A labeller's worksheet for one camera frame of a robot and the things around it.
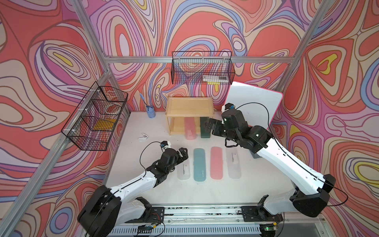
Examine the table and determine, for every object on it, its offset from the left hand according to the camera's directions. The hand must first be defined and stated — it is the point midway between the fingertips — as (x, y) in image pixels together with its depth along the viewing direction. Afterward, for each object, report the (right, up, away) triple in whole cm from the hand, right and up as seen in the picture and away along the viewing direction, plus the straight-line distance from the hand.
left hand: (184, 152), depth 85 cm
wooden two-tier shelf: (-4, +27, +8) cm, 28 cm away
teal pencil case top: (+9, -6, +9) cm, 14 cm away
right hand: (+14, +14, -14) cm, 25 cm away
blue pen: (-34, +37, +30) cm, 59 cm away
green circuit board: (-19, -34, -14) cm, 42 cm away
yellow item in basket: (-39, +16, -13) cm, 44 cm away
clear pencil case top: (+31, -8, +6) cm, 32 cm away
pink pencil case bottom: (+3, +13, +19) cm, 23 cm away
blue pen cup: (-27, +26, +27) cm, 46 cm away
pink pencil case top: (+20, -8, +6) cm, 22 cm away
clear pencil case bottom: (-1, -12, +2) cm, 12 cm away
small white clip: (-28, +7, +17) cm, 34 cm away
